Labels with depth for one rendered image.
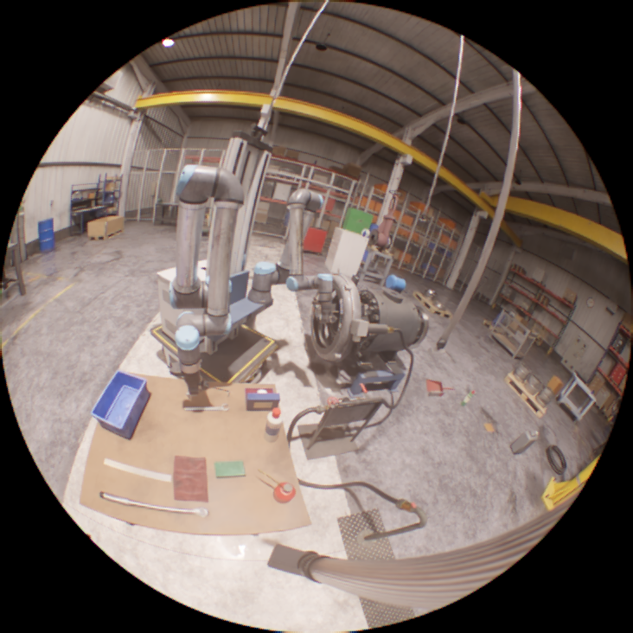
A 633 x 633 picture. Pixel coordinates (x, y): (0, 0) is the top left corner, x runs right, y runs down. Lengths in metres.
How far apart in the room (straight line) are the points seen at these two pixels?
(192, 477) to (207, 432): 0.24
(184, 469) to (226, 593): 0.81
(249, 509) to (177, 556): 0.69
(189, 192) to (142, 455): 1.05
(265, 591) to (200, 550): 0.40
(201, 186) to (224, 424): 1.00
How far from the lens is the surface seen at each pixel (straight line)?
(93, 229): 7.68
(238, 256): 1.48
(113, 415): 1.24
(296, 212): 1.33
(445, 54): 8.55
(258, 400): 1.05
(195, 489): 0.97
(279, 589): 1.46
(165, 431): 1.10
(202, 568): 1.45
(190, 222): 0.87
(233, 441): 1.04
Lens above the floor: 1.41
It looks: 27 degrees down
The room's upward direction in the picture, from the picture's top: 17 degrees clockwise
